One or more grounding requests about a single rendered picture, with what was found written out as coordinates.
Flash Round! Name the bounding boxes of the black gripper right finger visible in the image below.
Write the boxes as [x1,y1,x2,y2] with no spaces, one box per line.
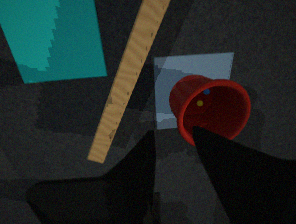
[192,126,296,224]

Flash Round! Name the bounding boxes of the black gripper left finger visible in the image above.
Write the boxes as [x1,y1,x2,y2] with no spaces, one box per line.
[25,130,156,224]

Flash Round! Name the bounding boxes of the tan wooden flat bar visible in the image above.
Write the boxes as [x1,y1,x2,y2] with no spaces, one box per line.
[88,0,171,164]

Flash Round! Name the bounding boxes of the red cup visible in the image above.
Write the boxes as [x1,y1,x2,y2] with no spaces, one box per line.
[169,74,250,147]

